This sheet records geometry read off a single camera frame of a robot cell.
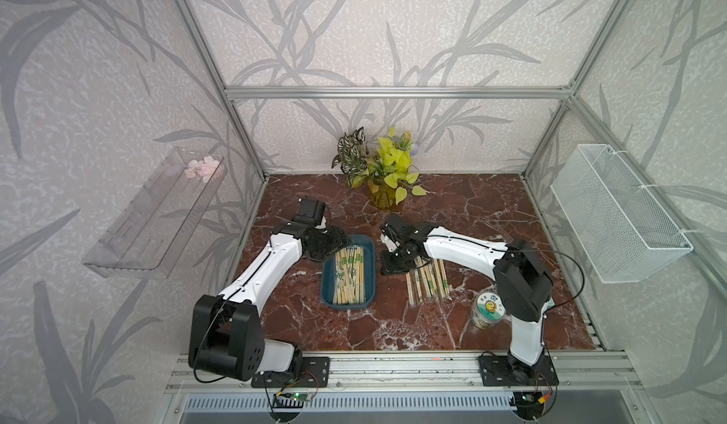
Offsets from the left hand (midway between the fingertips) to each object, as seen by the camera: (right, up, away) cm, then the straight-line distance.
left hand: (345, 245), depth 84 cm
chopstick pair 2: (+30, -12, +7) cm, 33 cm away
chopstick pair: (+31, -12, +7) cm, 34 cm away
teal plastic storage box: (+6, -1, +10) cm, 12 cm away
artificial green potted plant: (+12, +23, +8) cm, 28 cm away
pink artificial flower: (-36, +22, -8) cm, 43 cm away
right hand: (+11, -8, +3) cm, 14 cm away
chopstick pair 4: (+23, -13, +5) cm, 27 cm away
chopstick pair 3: (+26, -13, +6) cm, 30 cm away
